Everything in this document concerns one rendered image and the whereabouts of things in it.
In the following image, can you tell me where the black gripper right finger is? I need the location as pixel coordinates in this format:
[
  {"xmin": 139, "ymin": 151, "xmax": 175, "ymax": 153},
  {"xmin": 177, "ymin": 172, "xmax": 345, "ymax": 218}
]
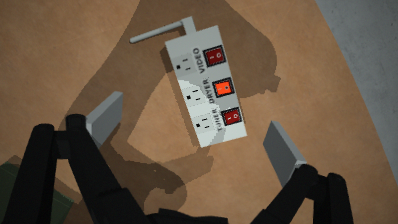
[{"xmin": 250, "ymin": 120, "xmax": 354, "ymax": 224}]

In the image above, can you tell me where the white power strip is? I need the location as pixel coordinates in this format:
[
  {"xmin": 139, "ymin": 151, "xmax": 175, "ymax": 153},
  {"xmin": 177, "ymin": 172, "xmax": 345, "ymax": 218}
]
[{"xmin": 130, "ymin": 16, "xmax": 247, "ymax": 147}]

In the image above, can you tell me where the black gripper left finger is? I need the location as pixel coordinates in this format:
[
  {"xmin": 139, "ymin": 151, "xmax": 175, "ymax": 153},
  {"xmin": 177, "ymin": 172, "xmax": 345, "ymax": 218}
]
[{"xmin": 1, "ymin": 91, "xmax": 151, "ymax": 224}]

